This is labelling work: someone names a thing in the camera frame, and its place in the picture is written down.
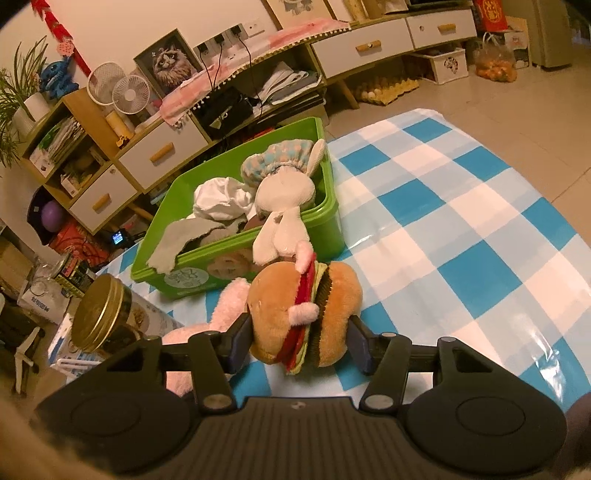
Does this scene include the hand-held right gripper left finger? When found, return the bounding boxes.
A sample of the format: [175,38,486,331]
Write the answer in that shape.
[99,313,254,411]

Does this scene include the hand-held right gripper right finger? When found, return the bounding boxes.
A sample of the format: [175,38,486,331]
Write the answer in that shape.
[347,314,497,411]

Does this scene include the pink bunny burger plush toy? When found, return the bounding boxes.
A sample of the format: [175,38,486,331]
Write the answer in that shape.
[161,240,363,398]

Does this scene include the grey cloth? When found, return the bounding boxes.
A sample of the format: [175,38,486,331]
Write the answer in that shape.
[148,217,247,273]

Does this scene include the green plastic storage box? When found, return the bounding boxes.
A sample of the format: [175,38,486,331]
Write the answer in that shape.
[130,117,345,301]

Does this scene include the white cloth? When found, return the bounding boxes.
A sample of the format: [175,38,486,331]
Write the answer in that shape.
[191,176,257,222]

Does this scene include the rabbit doll with checkered hat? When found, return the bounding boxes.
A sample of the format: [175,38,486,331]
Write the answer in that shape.
[240,138,328,266]

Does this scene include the glass jar with gold lid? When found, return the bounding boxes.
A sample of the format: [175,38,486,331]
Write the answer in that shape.
[73,273,146,356]

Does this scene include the blue white checkered tablecloth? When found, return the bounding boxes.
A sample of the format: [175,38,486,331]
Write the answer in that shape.
[95,108,591,411]

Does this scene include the metal tin can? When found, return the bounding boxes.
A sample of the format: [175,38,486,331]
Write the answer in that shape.
[51,258,100,298]

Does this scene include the white and blue carton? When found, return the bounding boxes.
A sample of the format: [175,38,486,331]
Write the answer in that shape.
[48,298,183,377]

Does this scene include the orange patterned box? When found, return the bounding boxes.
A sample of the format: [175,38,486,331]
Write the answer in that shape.
[48,219,109,268]

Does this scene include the white cardboard box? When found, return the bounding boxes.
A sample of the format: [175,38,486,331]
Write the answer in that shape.
[18,265,70,324]

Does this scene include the purple ball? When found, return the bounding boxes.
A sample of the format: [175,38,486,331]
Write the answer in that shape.
[41,200,63,232]

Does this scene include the black bag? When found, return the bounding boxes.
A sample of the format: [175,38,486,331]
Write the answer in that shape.
[191,88,254,139]

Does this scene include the tan fuzzy cloth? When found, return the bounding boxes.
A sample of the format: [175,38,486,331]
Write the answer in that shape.
[0,397,102,480]

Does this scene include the yellow bottle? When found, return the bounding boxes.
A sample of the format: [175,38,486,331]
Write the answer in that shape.
[105,112,134,139]

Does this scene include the tray of eggs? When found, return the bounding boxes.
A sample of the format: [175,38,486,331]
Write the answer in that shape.
[358,74,421,104]

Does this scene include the stack of papers and folders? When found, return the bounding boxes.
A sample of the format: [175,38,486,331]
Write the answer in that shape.
[256,62,324,109]

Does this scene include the stack of shelf papers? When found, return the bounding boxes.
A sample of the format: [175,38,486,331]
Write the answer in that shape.
[44,117,88,162]

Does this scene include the wooden TV cabinet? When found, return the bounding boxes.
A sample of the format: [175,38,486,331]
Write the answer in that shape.
[21,0,478,236]

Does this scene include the framed cat picture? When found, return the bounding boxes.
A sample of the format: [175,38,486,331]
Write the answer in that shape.
[134,29,204,100]

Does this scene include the white cut-out crate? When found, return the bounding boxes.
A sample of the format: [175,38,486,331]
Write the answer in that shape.
[413,46,467,85]

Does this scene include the large white desk fan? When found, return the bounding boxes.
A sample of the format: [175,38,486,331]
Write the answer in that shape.
[88,61,126,104]

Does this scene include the pink tasselled runner cloth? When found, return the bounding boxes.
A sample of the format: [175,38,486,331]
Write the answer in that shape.
[159,18,354,127]

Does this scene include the plastic bag of oranges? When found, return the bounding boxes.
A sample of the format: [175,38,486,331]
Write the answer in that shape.
[475,32,517,84]

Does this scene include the green potted plant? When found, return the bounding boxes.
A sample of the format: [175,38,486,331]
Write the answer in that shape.
[0,39,49,167]

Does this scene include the blue plush toy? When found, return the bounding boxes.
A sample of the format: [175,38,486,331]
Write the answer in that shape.
[39,60,77,100]

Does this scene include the framed cartoon picture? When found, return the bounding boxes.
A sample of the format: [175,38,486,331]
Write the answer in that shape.
[263,0,331,28]

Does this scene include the brown cardboard box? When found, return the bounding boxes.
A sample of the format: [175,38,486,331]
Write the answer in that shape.
[503,16,529,70]

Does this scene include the red gift box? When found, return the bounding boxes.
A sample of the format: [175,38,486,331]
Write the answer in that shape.
[475,0,509,33]

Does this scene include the red hanging decoration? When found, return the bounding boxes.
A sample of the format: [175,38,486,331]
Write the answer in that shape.
[30,0,90,77]

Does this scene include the silver refrigerator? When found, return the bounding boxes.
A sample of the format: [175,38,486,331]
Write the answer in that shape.
[526,0,578,70]

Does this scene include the white drawer wooden handle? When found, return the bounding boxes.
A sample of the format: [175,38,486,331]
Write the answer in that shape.
[406,9,476,49]
[69,161,139,232]
[117,122,208,192]
[311,23,411,79]

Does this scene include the white wall socket strip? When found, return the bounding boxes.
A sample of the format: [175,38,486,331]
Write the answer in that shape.
[194,21,262,56]

